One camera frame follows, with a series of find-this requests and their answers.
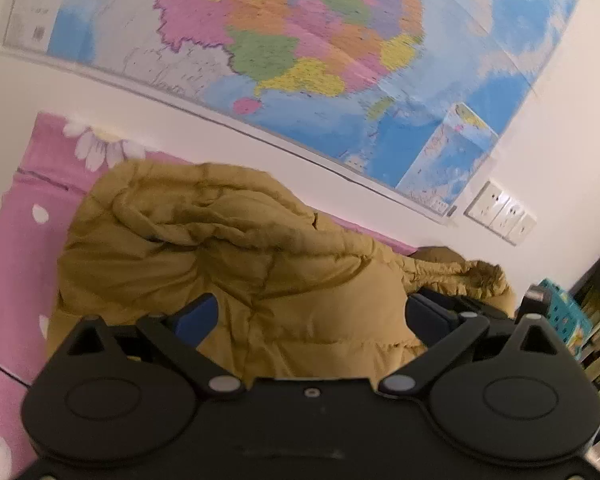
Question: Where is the mustard yellow puffer jacket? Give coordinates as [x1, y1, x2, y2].
[47, 160, 515, 382]

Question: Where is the teal plastic storage basket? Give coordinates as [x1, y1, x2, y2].
[540, 278, 593, 360]

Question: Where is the pink floral bed sheet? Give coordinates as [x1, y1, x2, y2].
[0, 112, 420, 480]

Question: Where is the white wall switch panel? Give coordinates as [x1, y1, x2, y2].
[464, 181, 538, 246]

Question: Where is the colourful wall map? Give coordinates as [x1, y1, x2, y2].
[0, 0, 578, 220]

